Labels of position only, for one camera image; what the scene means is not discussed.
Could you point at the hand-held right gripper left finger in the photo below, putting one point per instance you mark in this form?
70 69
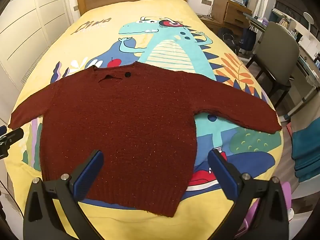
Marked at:
87 177

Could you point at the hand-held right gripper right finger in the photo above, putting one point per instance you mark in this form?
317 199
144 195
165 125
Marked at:
223 177

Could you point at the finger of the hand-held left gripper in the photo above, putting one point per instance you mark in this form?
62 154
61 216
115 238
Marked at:
13 135

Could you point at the dark red knit sweater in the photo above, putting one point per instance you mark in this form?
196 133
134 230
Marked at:
120 130

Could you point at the stack of teal towels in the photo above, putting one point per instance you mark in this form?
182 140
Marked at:
306 150

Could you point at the white wardrobe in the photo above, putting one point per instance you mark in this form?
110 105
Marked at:
30 17

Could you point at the yellow dinosaur print bedsheet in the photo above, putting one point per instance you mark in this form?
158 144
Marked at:
100 40

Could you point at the grey-green chair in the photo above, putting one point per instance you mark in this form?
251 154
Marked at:
277 52

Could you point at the black backpack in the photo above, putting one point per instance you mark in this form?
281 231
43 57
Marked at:
228 40

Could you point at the navy tote bag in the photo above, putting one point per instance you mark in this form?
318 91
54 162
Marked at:
249 38

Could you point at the white desk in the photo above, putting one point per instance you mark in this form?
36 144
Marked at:
308 62

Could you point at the wooden drawer cabinet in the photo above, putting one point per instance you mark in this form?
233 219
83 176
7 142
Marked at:
233 11

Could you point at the white desk lamp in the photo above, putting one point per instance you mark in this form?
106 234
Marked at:
309 17

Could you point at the wall socket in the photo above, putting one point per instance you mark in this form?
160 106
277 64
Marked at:
206 2

